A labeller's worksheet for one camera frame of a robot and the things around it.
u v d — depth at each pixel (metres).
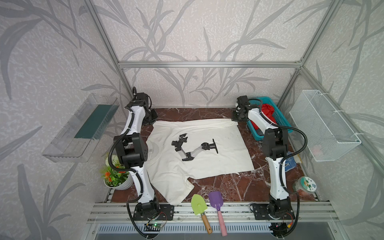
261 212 0.74
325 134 0.66
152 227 0.71
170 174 0.87
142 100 0.77
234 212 0.75
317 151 0.73
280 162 0.62
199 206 0.75
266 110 1.08
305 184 0.75
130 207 0.69
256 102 0.86
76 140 0.64
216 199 0.77
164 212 0.73
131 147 0.54
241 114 0.83
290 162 0.91
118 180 0.71
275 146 0.61
